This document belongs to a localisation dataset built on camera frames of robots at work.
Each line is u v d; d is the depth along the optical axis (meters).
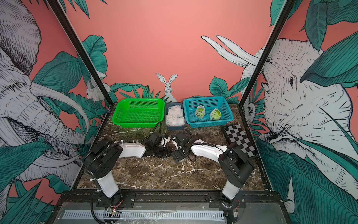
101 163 0.47
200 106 1.07
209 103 1.15
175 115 1.05
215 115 1.05
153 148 0.75
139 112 1.15
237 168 0.46
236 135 0.99
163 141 0.81
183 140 0.70
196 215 0.70
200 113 1.07
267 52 0.86
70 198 0.75
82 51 0.86
